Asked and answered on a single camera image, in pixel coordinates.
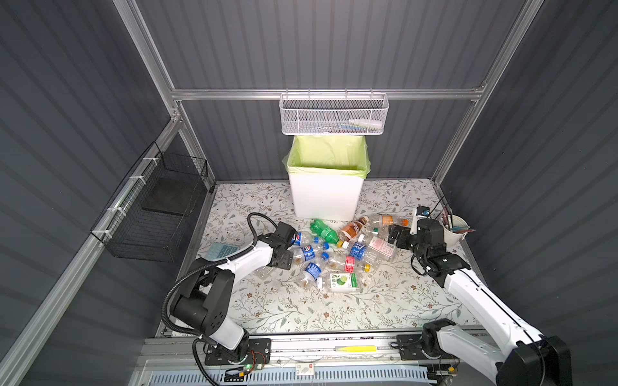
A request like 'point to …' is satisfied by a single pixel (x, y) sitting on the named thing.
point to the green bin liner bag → (329, 154)
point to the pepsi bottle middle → (307, 252)
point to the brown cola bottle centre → (350, 231)
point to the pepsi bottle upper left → (304, 239)
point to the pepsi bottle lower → (312, 272)
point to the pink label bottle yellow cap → (348, 264)
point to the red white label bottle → (379, 247)
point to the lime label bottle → (340, 282)
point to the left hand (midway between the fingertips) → (275, 258)
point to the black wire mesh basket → (147, 217)
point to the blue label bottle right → (360, 252)
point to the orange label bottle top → (386, 219)
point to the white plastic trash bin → (323, 197)
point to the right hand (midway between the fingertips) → (405, 230)
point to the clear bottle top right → (375, 231)
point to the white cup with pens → (455, 229)
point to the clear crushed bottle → (263, 272)
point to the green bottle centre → (319, 228)
